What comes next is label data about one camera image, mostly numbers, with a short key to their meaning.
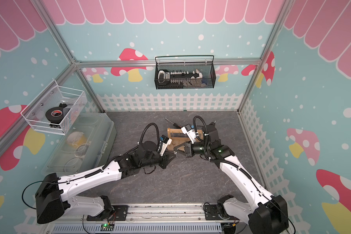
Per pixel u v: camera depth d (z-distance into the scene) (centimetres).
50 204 39
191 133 66
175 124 111
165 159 64
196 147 63
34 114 65
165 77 89
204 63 89
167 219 74
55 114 71
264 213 38
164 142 65
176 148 69
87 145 84
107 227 73
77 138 79
